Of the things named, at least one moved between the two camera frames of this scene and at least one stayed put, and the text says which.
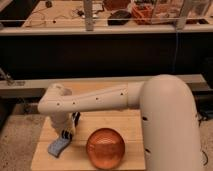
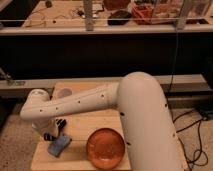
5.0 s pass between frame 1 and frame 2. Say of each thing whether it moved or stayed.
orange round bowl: stayed
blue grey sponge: stayed
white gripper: moved
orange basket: stayed
